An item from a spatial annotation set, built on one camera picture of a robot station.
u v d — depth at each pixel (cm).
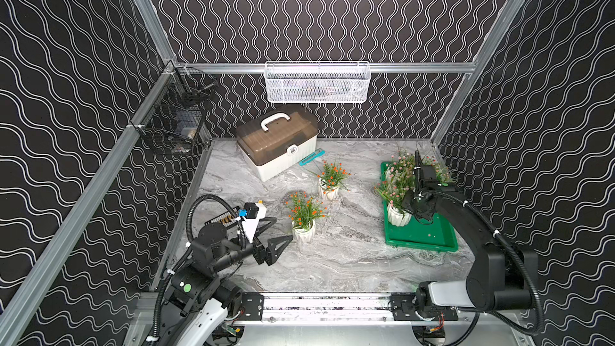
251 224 56
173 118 93
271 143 92
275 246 57
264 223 68
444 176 115
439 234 78
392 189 91
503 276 42
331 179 90
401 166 92
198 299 47
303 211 78
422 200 64
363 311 75
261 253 56
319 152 115
